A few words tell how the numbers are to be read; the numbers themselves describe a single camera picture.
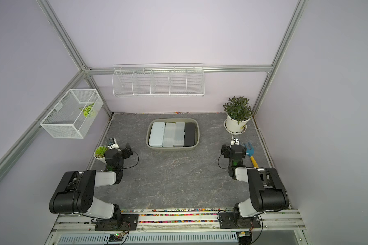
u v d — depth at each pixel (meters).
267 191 0.46
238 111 0.95
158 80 1.00
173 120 1.12
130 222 0.74
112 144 0.78
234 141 0.80
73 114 0.83
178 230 0.72
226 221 0.74
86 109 0.81
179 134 1.03
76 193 0.46
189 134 1.04
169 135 1.03
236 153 0.71
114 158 0.71
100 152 0.87
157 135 1.02
